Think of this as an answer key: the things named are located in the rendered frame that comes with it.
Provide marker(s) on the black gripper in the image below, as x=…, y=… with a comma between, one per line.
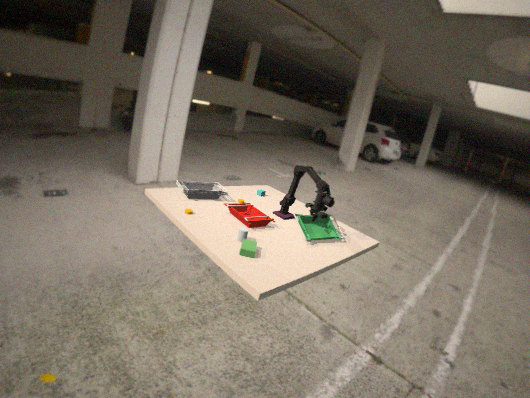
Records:
x=315, y=210

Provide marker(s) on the grey cylinder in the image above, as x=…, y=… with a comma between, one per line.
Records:
x=242, y=234

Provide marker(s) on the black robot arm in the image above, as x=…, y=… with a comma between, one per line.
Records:
x=321, y=186

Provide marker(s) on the green rectangular block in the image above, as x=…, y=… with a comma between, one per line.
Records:
x=248, y=248

